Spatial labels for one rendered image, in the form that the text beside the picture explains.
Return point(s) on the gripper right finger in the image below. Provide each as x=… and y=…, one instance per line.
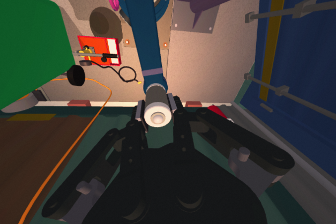
x=240, y=140

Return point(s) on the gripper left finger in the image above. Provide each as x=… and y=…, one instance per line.
x=86, y=160

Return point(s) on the green machine body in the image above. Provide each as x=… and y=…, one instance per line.
x=22, y=50

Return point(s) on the red small part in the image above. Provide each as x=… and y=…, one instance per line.
x=216, y=110

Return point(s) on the red-brown flat block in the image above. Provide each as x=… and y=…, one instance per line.
x=78, y=103
x=193, y=104

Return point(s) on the black round knob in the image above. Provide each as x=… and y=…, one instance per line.
x=75, y=75

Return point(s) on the grey round drum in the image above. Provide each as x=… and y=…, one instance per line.
x=19, y=105

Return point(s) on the blue cabinet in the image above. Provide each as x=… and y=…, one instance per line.
x=310, y=84

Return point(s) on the yellow flat strip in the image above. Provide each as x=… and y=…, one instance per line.
x=271, y=50

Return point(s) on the small black disc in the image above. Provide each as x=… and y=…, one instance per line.
x=85, y=63

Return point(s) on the grey rod with black grip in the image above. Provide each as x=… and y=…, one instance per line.
x=111, y=55

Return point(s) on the small yellow fitting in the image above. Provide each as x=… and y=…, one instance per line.
x=86, y=49

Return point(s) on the red box with white panel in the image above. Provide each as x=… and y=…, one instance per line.
x=99, y=45

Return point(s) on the copper bolt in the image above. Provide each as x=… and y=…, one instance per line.
x=165, y=45
x=127, y=42

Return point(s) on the brown mounting plate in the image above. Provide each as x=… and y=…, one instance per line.
x=163, y=33

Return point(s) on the grey square plate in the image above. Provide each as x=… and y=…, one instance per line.
x=181, y=19

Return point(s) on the brown round disc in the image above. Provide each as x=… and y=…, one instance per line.
x=104, y=25

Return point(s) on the purple pointed shape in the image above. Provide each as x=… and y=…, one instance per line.
x=198, y=8

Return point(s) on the blue round hub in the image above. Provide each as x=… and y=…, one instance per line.
x=162, y=9

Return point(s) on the grey rail with brackets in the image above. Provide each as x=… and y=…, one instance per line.
x=281, y=90
x=268, y=13

